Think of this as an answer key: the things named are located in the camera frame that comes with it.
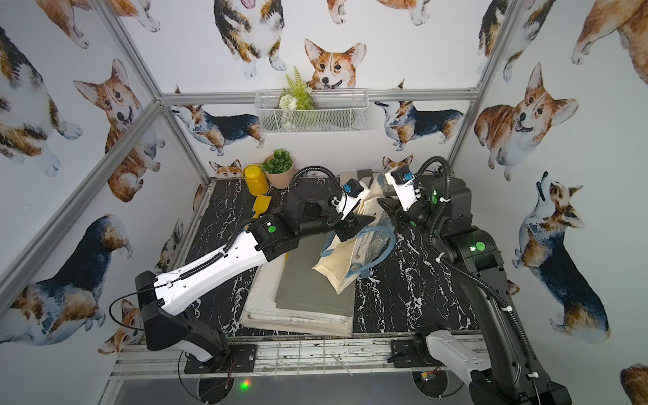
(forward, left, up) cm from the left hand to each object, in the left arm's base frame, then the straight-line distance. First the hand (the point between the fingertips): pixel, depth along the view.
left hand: (373, 209), depth 63 cm
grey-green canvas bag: (-7, +22, -33) cm, 40 cm away
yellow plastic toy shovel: (+32, +42, -37) cm, 64 cm away
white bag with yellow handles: (-15, +33, -34) cm, 50 cm away
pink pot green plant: (+40, +34, -24) cm, 58 cm away
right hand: (+2, -2, +3) cm, 5 cm away
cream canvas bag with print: (-14, +34, -34) cm, 50 cm away
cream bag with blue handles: (+3, +3, -31) cm, 31 cm away
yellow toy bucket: (+39, +44, -29) cm, 65 cm away
